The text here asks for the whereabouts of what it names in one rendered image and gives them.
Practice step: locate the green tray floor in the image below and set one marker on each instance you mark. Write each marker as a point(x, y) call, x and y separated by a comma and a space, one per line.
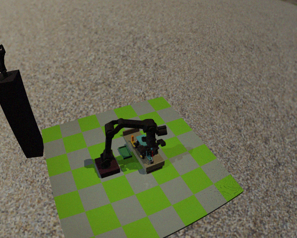
point(125, 152)

